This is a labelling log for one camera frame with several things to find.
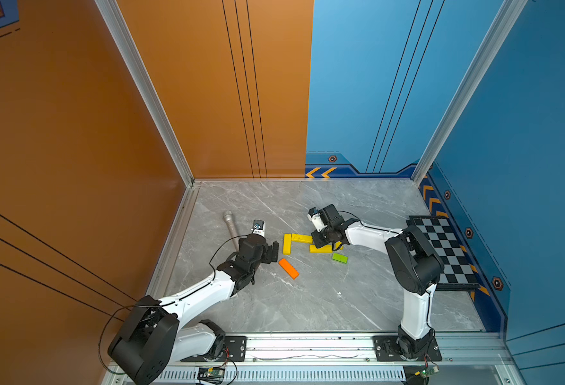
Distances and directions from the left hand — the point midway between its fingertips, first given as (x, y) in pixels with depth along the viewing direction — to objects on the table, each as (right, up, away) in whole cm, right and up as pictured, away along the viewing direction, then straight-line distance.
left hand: (266, 237), depth 88 cm
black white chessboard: (+69, -13, -2) cm, 70 cm away
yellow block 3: (+22, -4, 0) cm, 23 cm away
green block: (+28, -8, +4) cm, 30 cm away
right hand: (+19, -1, +11) cm, 22 cm away
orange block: (+9, -12, +2) cm, 15 cm away
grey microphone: (-18, +6, +15) cm, 24 cm away
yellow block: (+7, -4, +9) cm, 12 cm away
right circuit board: (+47, -38, -18) cm, 62 cm away
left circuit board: (-15, -39, -16) cm, 45 cm away
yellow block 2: (+14, -2, +10) cm, 17 cm away
